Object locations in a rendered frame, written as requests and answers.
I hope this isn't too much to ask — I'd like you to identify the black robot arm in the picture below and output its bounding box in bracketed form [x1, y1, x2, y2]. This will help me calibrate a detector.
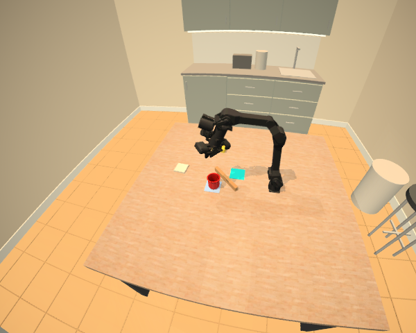
[198, 108, 286, 194]

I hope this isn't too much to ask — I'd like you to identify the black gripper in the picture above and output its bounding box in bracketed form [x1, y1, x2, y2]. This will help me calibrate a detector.
[194, 132, 231, 159]

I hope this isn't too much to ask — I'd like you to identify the red cup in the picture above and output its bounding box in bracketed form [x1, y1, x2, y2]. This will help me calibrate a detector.
[207, 173, 220, 189]

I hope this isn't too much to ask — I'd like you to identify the tan wooden bar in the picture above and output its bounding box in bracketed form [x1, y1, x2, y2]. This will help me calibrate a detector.
[215, 166, 239, 192]

